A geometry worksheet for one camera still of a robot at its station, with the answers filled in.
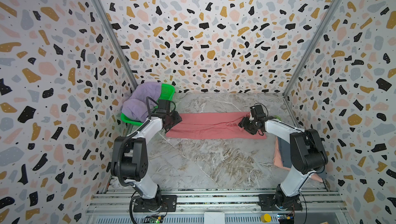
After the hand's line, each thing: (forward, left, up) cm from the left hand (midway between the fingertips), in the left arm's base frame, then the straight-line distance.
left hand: (179, 116), depth 92 cm
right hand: (-2, -36, -5) cm, 37 cm away
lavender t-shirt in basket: (+8, +28, 0) cm, 30 cm away
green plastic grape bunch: (+5, -65, -9) cm, 66 cm away
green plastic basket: (+1, +32, -5) cm, 32 cm away
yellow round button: (-50, -41, -6) cm, 65 cm away
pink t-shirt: (-1, -20, -10) cm, 23 cm away
